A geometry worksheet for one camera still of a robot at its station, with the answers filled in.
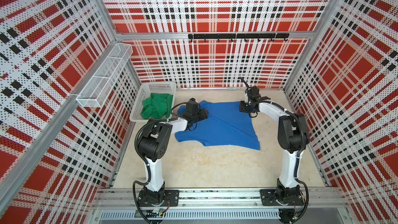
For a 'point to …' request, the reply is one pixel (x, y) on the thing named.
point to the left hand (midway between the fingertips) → (205, 115)
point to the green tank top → (158, 106)
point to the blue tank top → (226, 124)
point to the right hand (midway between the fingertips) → (242, 108)
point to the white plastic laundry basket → (144, 92)
